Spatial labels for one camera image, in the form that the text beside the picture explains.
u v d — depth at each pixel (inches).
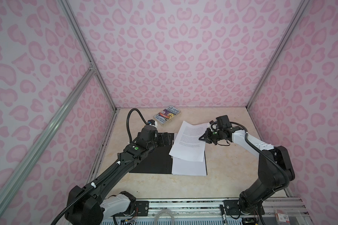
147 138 22.8
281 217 27.2
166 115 44.7
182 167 34.9
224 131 27.4
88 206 15.0
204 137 31.0
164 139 27.5
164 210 29.3
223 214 27.7
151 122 27.7
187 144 34.9
